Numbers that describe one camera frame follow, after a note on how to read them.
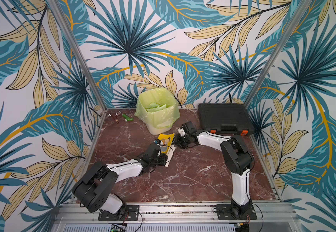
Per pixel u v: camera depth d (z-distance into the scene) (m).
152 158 0.69
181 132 0.92
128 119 1.10
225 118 1.05
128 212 0.73
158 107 0.99
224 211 0.73
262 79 1.00
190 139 0.76
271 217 0.72
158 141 0.82
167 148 0.93
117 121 1.10
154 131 1.01
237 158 0.54
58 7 0.68
